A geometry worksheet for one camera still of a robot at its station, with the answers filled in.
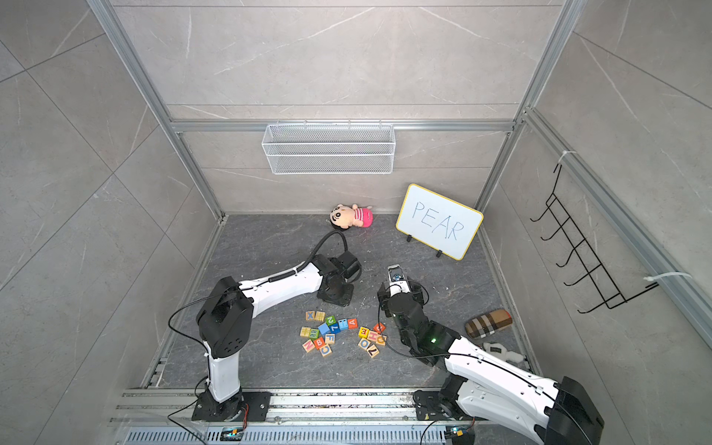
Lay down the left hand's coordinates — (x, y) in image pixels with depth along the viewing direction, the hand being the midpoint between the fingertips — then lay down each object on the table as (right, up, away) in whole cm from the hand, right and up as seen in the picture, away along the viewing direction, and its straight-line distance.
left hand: (347, 296), depth 89 cm
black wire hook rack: (+60, +10, -24) cm, 66 cm away
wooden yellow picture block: (-9, -7, +1) cm, 12 cm away
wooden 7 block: (+8, -15, -7) cm, 18 cm away
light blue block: (-1, -9, -1) cm, 9 cm away
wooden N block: (-12, -14, -5) cm, 19 cm away
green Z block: (-5, -8, -1) cm, 9 cm away
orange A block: (+2, -9, -1) cm, 9 cm away
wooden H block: (+8, -12, -3) cm, 15 cm away
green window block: (-10, -11, -3) cm, 15 cm away
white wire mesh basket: (-7, +52, +11) cm, 54 cm away
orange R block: (+10, -9, -3) cm, 14 cm away
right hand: (+15, +6, -11) cm, 20 cm away
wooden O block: (+11, -13, -5) cm, 17 cm away
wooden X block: (-13, -7, +1) cm, 14 cm away
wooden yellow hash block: (-13, -11, -3) cm, 17 cm away
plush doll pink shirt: (-2, +27, +21) cm, 34 cm away
